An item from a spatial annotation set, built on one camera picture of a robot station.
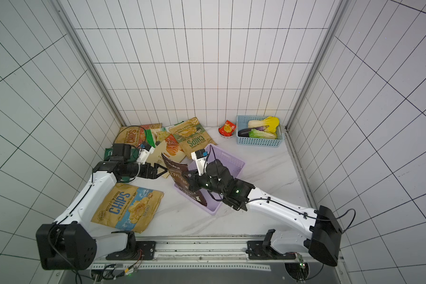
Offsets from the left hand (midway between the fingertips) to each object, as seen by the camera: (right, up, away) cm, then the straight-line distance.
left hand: (157, 172), depth 80 cm
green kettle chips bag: (+12, +17, +31) cm, 37 cm away
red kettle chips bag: (-21, +24, +38) cm, 49 cm away
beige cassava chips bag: (-1, +11, +27) cm, 29 cm away
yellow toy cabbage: (+64, +26, +30) cm, 76 cm away
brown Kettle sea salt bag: (+11, +2, -9) cm, 15 cm away
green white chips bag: (-14, +19, +33) cm, 41 cm away
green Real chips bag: (-37, +7, +23) cm, 45 cm away
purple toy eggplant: (+46, +20, +30) cm, 59 cm away
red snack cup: (+36, +22, +33) cm, 53 cm away
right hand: (+12, 0, -14) cm, 19 cm away
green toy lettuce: (+52, +19, +27) cm, 62 cm away
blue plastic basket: (+46, +28, +41) cm, 68 cm away
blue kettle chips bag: (-15, -18, +3) cm, 23 cm away
